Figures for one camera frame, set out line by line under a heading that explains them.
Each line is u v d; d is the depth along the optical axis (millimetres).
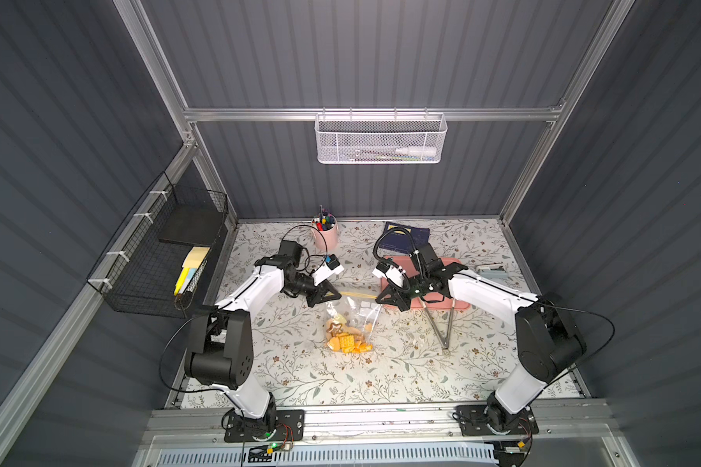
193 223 822
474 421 726
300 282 749
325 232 1020
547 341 465
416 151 907
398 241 1149
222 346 458
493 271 1024
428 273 705
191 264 742
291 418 755
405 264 756
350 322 875
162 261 737
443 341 865
